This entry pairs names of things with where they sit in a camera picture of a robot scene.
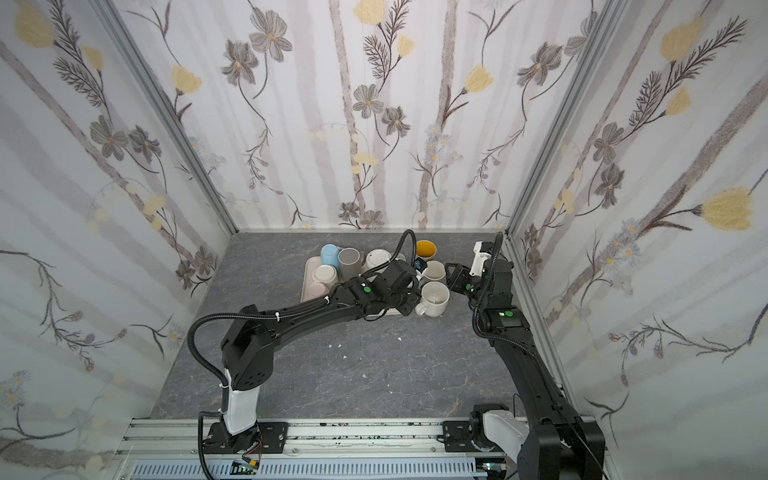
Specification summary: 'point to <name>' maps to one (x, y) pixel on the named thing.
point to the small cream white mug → (324, 273)
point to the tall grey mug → (350, 261)
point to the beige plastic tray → (310, 263)
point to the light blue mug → (329, 255)
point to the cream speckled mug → (435, 297)
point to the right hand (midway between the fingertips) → (448, 261)
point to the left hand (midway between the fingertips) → (411, 287)
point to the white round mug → (376, 257)
